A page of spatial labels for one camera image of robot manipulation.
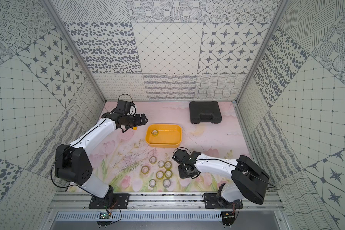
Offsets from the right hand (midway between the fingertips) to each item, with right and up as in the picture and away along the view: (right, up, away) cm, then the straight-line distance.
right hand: (186, 175), depth 82 cm
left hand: (-28, +33, +6) cm, 44 cm away
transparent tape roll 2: (-11, +4, +4) cm, 13 cm away
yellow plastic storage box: (-11, +20, +18) cm, 29 cm away
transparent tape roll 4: (-21, +7, +6) cm, 23 cm away
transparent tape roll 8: (-20, -4, -2) cm, 20 cm away
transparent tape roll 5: (-11, 0, +1) cm, 11 cm away
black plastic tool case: (+16, +38, +25) cm, 48 cm away
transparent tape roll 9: (-12, -4, -2) cm, 12 cm away
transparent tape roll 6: (-25, +2, +3) cm, 25 cm away
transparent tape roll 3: (-16, +5, +4) cm, 17 cm away
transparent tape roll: (-22, +22, +19) cm, 36 cm away
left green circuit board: (-43, -16, -11) cm, 47 cm away
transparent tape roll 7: (-16, 0, +1) cm, 16 cm away
